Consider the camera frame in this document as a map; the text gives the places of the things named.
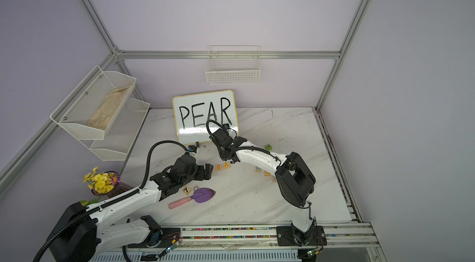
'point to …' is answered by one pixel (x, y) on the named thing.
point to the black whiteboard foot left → (197, 143)
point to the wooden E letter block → (219, 167)
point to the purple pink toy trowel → (200, 195)
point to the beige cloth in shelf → (102, 113)
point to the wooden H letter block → (257, 169)
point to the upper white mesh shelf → (91, 109)
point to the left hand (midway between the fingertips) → (203, 168)
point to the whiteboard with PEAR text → (192, 113)
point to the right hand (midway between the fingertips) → (225, 148)
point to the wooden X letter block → (273, 180)
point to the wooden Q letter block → (266, 173)
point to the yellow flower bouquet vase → (107, 183)
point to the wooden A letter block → (227, 165)
